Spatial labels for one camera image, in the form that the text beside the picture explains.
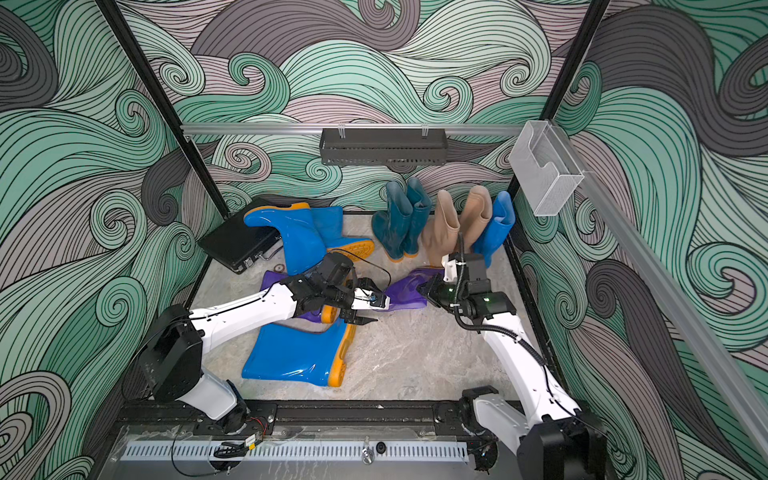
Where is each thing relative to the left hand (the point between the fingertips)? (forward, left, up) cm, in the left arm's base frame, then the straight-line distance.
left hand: (377, 296), depth 79 cm
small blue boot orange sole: (+37, +18, -10) cm, 42 cm away
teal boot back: (+26, -4, -1) cm, 27 cm away
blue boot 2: (+17, -35, +11) cm, 40 cm away
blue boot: (+30, +26, -8) cm, 41 cm away
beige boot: (+27, -32, +3) cm, 42 cm away
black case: (+28, +52, -11) cm, 60 cm away
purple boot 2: (+1, -7, -1) cm, 7 cm away
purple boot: (-2, +21, -13) cm, 24 cm away
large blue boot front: (-12, +24, -12) cm, 29 cm away
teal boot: (+27, -13, +10) cm, 31 cm away
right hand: (+1, -10, +3) cm, 10 cm away
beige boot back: (+19, -20, +1) cm, 27 cm away
